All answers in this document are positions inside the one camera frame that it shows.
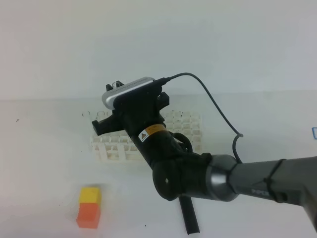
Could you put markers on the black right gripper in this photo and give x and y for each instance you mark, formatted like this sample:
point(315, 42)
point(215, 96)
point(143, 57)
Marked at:
point(134, 111)

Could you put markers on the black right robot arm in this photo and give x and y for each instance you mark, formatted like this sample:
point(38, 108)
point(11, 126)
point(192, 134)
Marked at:
point(178, 171)

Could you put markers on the clear test tube in rack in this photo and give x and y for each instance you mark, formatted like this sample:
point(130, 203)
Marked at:
point(86, 114)
point(100, 113)

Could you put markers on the white test tube rack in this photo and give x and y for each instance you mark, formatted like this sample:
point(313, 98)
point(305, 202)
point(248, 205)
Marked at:
point(117, 147)

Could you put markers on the yellow cube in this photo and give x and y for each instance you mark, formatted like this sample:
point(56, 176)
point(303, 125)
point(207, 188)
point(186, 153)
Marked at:
point(90, 195)

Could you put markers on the orange cube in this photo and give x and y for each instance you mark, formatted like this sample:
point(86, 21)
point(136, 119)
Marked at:
point(88, 216)

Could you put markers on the black round-headed scoop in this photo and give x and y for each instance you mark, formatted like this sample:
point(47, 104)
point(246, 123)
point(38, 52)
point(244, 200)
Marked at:
point(189, 215)

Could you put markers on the blue-outlined label at edge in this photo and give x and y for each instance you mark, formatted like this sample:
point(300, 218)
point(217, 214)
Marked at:
point(314, 131)

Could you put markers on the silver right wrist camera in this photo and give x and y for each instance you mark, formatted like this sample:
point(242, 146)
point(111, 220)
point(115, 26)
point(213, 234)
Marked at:
point(109, 97)

